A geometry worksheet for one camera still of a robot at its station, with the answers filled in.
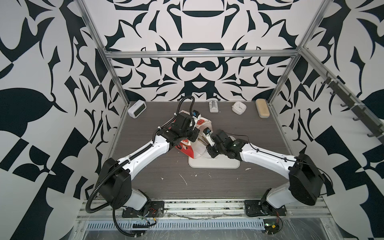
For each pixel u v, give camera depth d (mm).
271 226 711
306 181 432
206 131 752
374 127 529
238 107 1144
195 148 912
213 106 1151
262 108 1124
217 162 870
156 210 733
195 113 712
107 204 446
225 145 641
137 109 1071
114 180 416
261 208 673
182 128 617
